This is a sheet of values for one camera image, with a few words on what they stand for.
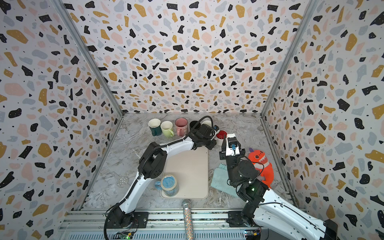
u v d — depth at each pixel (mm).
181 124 1032
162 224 732
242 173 460
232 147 509
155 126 1003
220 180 865
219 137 955
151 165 585
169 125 1044
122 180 862
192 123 1055
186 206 746
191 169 932
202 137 807
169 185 747
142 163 621
